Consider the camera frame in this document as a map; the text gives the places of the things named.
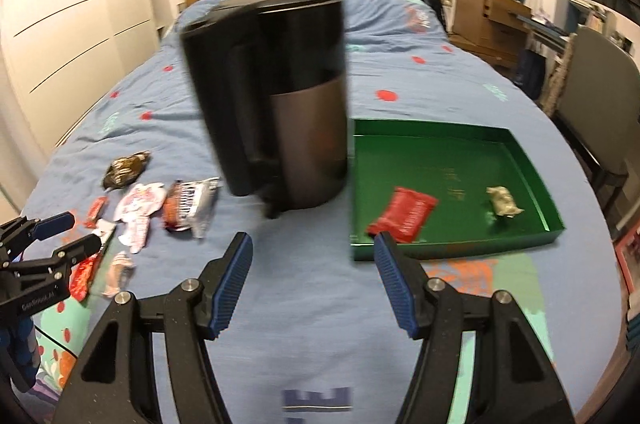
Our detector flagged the olive green candy packet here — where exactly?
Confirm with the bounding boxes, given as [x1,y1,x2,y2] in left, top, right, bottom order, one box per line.
[486,186,523,218]

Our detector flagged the black grey electric kettle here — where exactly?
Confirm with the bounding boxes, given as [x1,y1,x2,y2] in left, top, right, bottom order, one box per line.
[180,0,347,218]

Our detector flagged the wooden desk cabinet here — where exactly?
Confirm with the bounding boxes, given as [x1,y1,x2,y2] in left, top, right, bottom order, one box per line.
[449,0,532,70]

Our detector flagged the grey chair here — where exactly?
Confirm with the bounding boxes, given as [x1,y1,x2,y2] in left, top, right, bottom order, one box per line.
[552,26,639,215]

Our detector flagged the dark brown snack packet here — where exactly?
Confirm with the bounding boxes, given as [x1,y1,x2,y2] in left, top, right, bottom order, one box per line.
[102,151,151,190]

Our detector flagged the white wardrobe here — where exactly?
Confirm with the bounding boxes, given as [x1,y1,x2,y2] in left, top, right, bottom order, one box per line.
[1,0,158,153]

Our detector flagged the pink striped candy packet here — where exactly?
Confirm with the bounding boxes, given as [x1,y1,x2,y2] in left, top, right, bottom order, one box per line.
[102,251,134,298]

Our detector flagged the long red white packet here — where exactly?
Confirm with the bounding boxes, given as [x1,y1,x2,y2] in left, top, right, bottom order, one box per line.
[70,219,116,303]

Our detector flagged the green cardboard tray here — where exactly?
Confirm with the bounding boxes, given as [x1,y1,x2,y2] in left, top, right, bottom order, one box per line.
[350,118,564,262]

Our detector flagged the small orange-red candy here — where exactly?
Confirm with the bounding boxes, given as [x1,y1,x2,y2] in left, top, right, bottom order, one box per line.
[84,196,108,229]

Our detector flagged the red snack packet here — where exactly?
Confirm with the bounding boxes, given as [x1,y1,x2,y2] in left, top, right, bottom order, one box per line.
[367,187,438,243]

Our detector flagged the pink cartoon snack packet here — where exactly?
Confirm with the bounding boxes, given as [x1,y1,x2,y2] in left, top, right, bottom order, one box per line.
[114,182,167,254]

